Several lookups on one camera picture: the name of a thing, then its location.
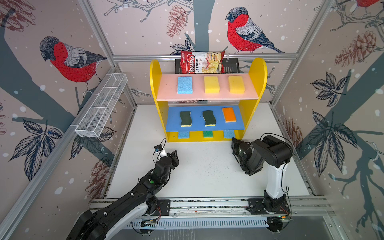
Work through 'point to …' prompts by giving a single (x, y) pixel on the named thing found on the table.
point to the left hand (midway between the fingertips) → (174, 152)
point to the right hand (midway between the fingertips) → (229, 139)
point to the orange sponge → (229, 114)
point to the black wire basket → (232, 65)
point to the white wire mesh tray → (92, 122)
